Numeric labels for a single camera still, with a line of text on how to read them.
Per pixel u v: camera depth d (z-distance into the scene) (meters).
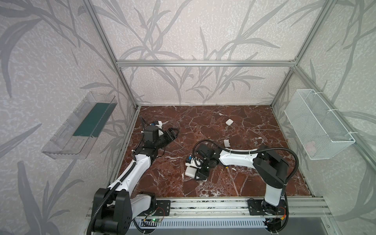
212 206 0.75
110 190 0.41
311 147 0.74
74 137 0.64
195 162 0.76
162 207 0.73
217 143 1.00
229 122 1.11
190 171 0.82
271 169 0.47
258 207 0.74
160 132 0.67
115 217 0.39
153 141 0.64
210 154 0.69
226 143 0.98
